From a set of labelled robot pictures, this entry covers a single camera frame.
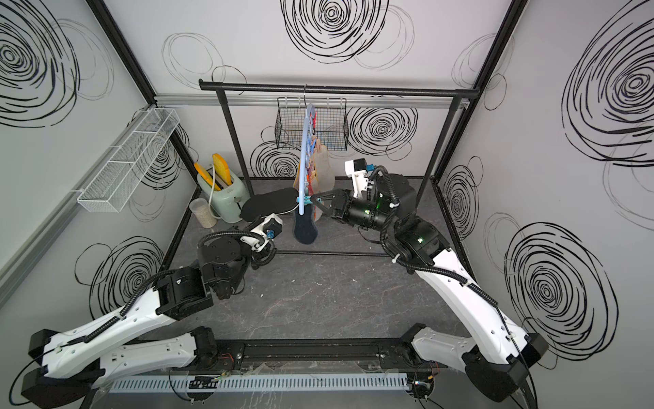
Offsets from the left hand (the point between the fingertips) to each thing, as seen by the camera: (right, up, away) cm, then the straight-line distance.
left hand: (255, 217), depth 64 cm
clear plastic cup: (-31, +2, +33) cm, 45 cm away
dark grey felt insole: (+12, -4, +11) cm, 17 cm away
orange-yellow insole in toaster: (-27, +13, +30) cm, 43 cm away
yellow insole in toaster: (-23, +16, +33) cm, 43 cm away
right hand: (+15, +4, -9) cm, 18 cm away
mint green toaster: (-20, +3, +30) cm, 36 cm away
